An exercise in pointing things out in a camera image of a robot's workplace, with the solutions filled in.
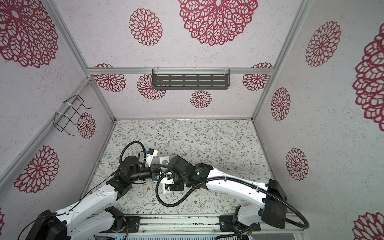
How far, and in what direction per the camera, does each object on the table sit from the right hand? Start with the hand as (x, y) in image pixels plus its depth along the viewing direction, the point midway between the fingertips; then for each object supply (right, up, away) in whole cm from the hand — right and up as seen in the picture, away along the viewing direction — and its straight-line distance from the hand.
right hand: (166, 176), depth 71 cm
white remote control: (+2, 0, -10) cm, 10 cm away
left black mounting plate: (-17, -25, +3) cm, 30 cm away
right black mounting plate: (+30, -25, +4) cm, 39 cm away
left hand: (+2, +1, +4) cm, 4 cm away
